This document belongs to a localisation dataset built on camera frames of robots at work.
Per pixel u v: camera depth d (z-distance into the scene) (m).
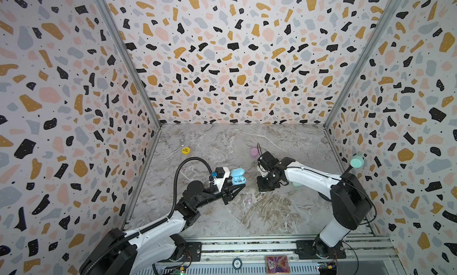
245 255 0.73
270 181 0.75
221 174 0.62
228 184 0.66
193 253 0.73
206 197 0.63
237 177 0.70
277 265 0.70
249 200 0.88
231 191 0.66
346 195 0.46
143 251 0.46
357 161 0.64
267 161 0.72
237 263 0.71
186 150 1.07
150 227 0.48
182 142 1.09
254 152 1.04
